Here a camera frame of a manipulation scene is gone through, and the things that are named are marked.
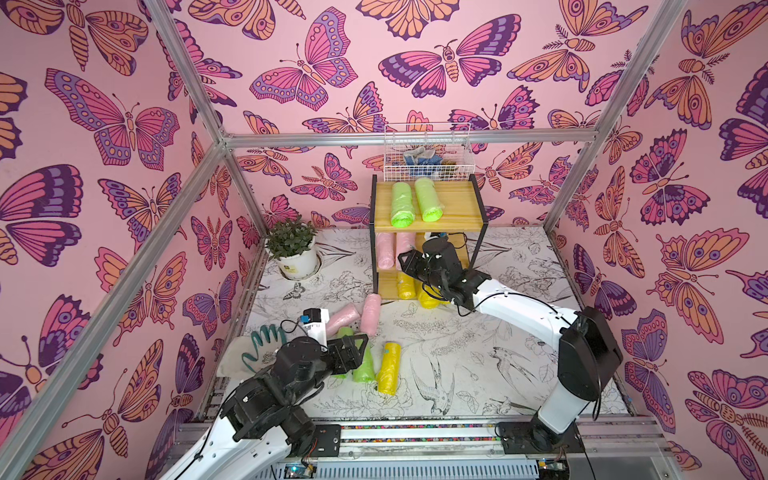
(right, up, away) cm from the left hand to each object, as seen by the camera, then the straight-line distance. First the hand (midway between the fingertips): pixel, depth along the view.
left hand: (360, 338), depth 69 cm
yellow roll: (+12, +9, +28) cm, 32 cm away
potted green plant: (-23, +23, +23) cm, 40 cm away
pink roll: (+6, +21, +16) cm, 27 cm away
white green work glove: (-34, -9, +16) cm, 39 cm away
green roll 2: (0, -13, +13) cm, 18 cm away
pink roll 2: (+11, +24, +16) cm, 31 cm away
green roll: (-7, -4, +20) cm, 22 cm away
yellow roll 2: (+6, -13, +11) cm, 18 cm away
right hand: (+10, +20, +14) cm, 27 cm away
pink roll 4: (+1, +1, +23) cm, 23 cm away
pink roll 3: (-8, 0, +23) cm, 24 cm away
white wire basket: (+19, +48, +23) cm, 57 cm away
